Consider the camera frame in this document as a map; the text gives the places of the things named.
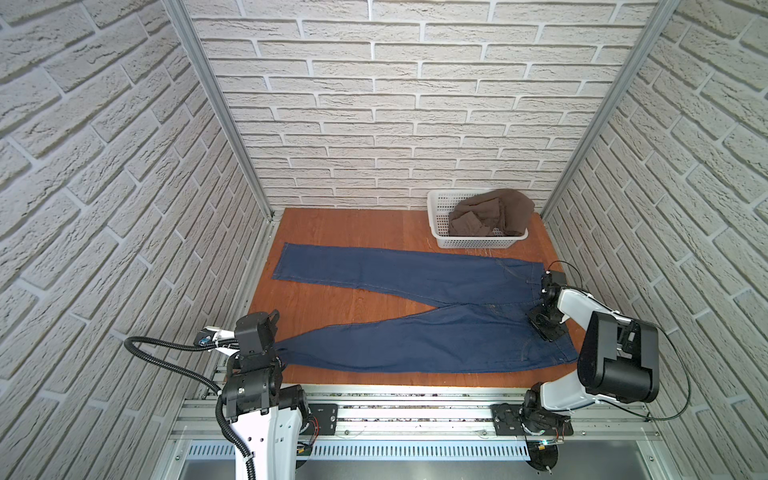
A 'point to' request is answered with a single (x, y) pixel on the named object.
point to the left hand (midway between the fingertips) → (252, 322)
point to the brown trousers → (501, 212)
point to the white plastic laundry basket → (440, 205)
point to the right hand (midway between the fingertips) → (538, 325)
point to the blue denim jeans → (480, 318)
